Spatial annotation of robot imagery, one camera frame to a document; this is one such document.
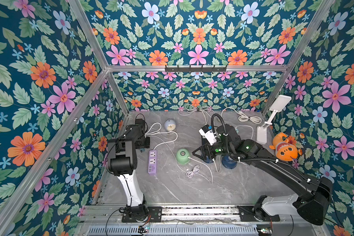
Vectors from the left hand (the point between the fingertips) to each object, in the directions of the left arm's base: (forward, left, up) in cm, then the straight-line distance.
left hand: (145, 145), depth 99 cm
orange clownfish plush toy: (-15, -88, +6) cm, 89 cm away
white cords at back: (+33, -33, -1) cm, 46 cm away
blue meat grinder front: (-20, -50, +7) cm, 55 cm away
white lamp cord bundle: (+20, -75, 0) cm, 78 cm away
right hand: (-18, -34, +24) cm, 45 cm away
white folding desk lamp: (+5, -84, +27) cm, 89 cm away
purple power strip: (-18, -6, +2) cm, 19 cm away
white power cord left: (+12, -3, +3) cm, 13 cm away
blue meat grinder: (-18, -40, +7) cm, 44 cm away
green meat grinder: (-15, -25, +9) cm, 30 cm away
